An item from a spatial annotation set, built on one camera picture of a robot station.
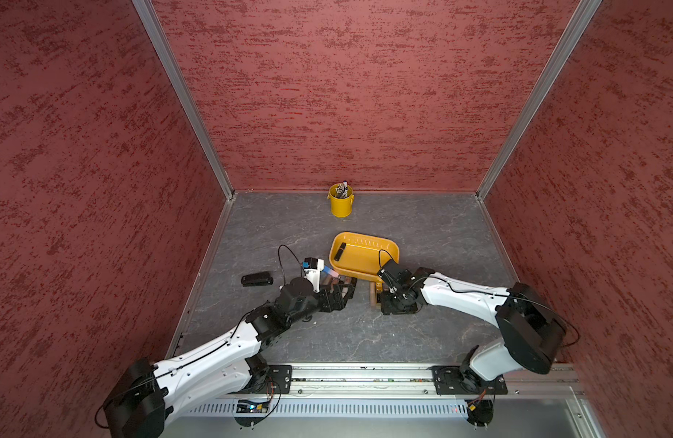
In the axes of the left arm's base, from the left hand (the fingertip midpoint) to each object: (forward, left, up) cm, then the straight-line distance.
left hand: (341, 293), depth 77 cm
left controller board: (-26, +26, -15) cm, 40 cm away
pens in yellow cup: (+39, 0, +4) cm, 39 cm away
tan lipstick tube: (+5, -10, -12) cm, 17 cm away
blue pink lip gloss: (+13, +4, -11) cm, 18 cm away
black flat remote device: (+9, +29, -11) cm, 33 cm away
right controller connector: (-27, -37, -13) cm, 48 cm away
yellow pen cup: (+41, +1, -8) cm, 41 cm away
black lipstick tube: (+22, +1, -12) cm, 25 cm away
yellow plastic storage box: (+22, -8, -15) cm, 28 cm away
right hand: (-1, -16, -12) cm, 20 cm away
